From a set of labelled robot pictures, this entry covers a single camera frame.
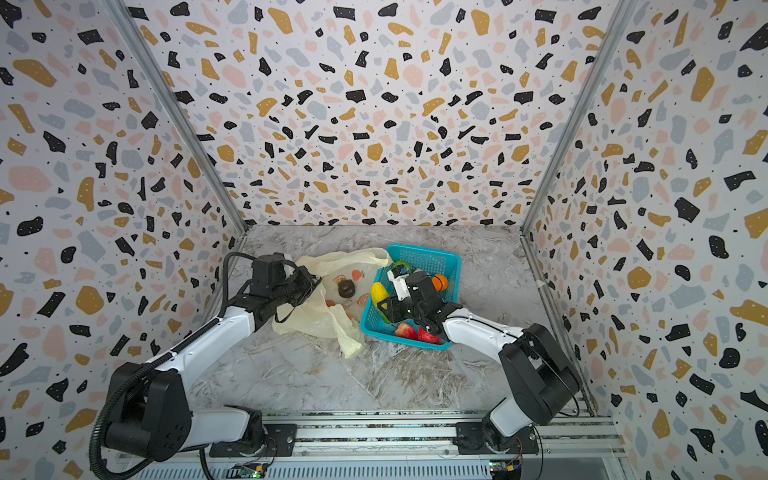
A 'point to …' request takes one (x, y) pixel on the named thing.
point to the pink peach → (405, 330)
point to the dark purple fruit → (346, 288)
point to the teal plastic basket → (430, 262)
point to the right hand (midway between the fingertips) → (377, 299)
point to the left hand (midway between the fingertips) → (323, 271)
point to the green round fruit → (404, 263)
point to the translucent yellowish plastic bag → (337, 307)
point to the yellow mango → (378, 293)
